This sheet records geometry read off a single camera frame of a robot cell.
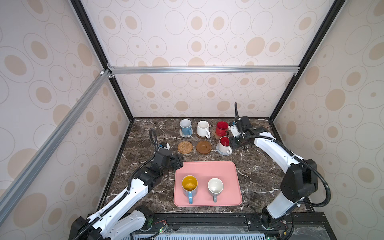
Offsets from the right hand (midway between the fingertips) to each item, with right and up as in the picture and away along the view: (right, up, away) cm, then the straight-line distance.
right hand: (234, 142), depth 89 cm
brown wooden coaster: (-20, +3, +18) cm, 27 cm away
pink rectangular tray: (-18, -18, +2) cm, 25 cm away
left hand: (-29, -7, -11) cm, 32 cm away
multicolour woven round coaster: (-31, +3, +20) cm, 37 cm away
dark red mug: (-4, +8, +19) cm, 21 cm away
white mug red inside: (-4, -2, +5) cm, 7 cm away
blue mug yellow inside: (-26, -24, -4) cm, 36 cm away
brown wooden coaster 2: (-17, -4, +14) cm, 23 cm away
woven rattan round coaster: (-30, -5, +14) cm, 34 cm away
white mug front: (-12, -24, -5) cm, 28 cm away
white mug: (-18, +8, +14) cm, 24 cm away
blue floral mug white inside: (-30, +11, +17) cm, 36 cm away
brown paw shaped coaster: (-8, +3, +20) cm, 21 cm away
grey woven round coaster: (-6, -8, +11) cm, 15 cm away
